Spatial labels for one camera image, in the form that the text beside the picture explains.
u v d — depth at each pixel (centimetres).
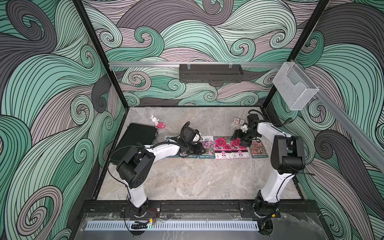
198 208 75
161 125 107
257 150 95
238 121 110
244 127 91
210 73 95
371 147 51
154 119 103
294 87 74
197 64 95
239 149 95
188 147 68
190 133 71
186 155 78
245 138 83
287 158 51
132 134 101
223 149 95
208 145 97
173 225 70
